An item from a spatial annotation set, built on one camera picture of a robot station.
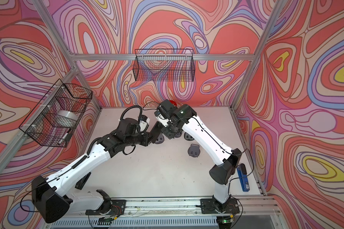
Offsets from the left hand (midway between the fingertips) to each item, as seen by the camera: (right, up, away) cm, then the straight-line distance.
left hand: (155, 136), depth 75 cm
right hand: (+9, +1, -2) cm, 10 cm away
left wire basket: (-53, +7, -9) cm, 55 cm away
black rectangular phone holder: (0, +3, +1) cm, 4 cm away
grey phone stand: (+1, -5, +24) cm, 24 cm away
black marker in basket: (-46, 0, -4) cm, 46 cm away
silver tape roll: (-44, +9, -5) cm, 45 cm away
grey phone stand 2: (+23, -11, +14) cm, 29 cm away
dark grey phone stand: (+20, -3, +23) cm, 30 cm away
